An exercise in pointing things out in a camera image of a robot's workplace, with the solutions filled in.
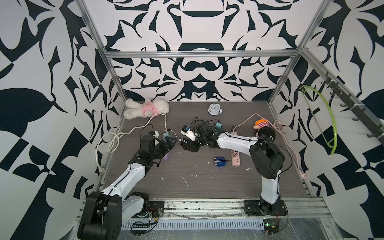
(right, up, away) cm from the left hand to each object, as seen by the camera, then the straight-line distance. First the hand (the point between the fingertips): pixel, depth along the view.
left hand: (172, 140), depth 86 cm
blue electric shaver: (+27, -12, +2) cm, 30 cm away
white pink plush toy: (-20, +19, +19) cm, 34 cm away
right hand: (+8, -1, +5) cm, 10 cm away
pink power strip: (+36, -9, 0) cm, 37 cm away
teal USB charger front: (+29, +7, +19) cm, 35 cm away
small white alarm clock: (+28, +19, +26) cm, 43 cm away
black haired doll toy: (+56, +9, +14) cm, 58 cm away
